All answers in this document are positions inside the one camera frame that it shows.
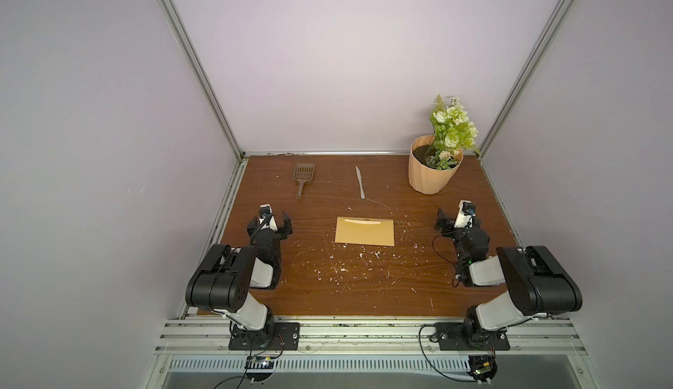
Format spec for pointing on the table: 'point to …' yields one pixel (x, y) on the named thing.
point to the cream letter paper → (364, 222)
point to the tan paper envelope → (348, 232)
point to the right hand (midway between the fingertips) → (460, 204)
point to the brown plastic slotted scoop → (302, 173)
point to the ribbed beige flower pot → (423, 178)
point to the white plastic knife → (362, 189)
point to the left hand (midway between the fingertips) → (273, 212)
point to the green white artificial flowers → (453, 131)
